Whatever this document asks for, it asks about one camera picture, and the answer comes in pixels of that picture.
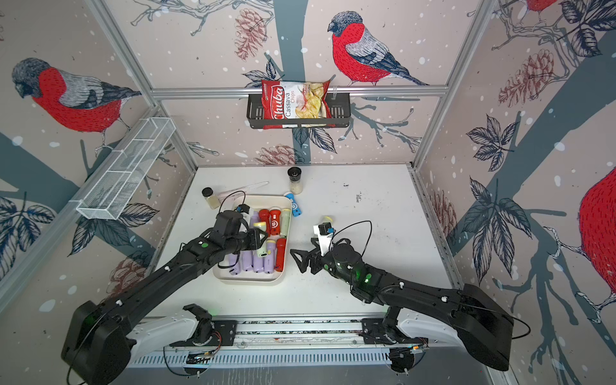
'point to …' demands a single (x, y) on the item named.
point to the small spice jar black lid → (210, 197)
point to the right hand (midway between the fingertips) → (301, 246)
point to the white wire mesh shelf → (105, 197)
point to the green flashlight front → (262, 251)
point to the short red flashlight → (275, 215)
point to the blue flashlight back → (296, 210)
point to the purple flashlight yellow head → (247, 257)
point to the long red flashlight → (264, 216)
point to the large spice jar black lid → (296, 185)
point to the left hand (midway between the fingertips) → (268, 230)
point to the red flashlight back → (281, 245)
